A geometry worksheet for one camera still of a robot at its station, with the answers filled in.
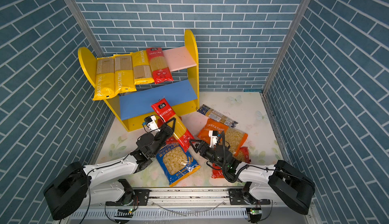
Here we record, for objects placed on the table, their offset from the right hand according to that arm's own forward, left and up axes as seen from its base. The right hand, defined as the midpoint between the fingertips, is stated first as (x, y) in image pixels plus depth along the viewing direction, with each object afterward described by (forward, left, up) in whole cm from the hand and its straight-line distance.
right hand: (190, 142), depth 76 cm
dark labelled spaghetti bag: (+28, -14, -13) cm, 34 cm away
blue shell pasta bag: (-6, +8, -13) cm, 17 cm away
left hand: (+8, +7, +7) cm, 13 cm away
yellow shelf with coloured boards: (+17, +36, +1) cm, 40 cm away
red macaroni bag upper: (0, +9, +3) cm, 9 cm away
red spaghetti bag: (+10, +14, +11) cm, 21 cm away
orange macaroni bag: (+11, -25, -13) cm, 31 cm away
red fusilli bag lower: (+1, -29, -14) cm, 32 cm away
